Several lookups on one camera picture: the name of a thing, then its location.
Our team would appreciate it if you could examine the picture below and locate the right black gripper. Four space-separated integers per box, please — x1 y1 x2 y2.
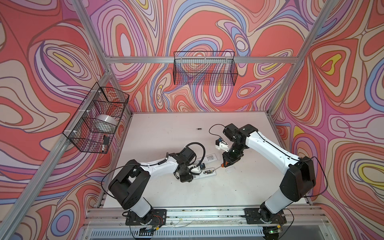
221 141 246 168

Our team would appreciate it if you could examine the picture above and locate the orange black screwdriver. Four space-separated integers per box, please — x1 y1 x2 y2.
211 164 224 174

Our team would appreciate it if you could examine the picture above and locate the white remote control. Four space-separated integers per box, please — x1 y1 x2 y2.
202 154 218 164
193 169 217 180

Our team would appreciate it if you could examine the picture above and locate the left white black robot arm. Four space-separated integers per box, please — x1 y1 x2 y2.
106 142 206 218

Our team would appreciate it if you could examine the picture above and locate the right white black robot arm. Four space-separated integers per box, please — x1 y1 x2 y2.
216 124 316 224

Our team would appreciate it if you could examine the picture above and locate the small black item in basket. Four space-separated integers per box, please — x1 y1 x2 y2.
103 135 110 148

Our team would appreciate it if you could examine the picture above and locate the white tape roll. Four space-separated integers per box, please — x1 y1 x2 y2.
96 114 118 126

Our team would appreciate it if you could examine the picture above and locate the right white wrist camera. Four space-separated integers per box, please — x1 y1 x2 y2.
215 138 230 152

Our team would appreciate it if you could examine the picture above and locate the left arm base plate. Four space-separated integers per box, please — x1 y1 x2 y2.
123 209 167 227

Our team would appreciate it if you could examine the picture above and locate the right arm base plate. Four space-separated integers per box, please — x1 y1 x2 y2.
242 208 287 225

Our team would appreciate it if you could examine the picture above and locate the black wire basket back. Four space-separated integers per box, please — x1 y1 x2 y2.
173 50 239 86

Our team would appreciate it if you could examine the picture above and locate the black wire basket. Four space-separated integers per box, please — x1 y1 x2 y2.
173 50 239 86
63 83 130 154

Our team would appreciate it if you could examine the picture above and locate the aluminium front rail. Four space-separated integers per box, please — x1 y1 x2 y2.
84 205 330 228

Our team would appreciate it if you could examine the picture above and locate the black wire basket left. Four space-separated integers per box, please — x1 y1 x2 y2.
63 83 130 154

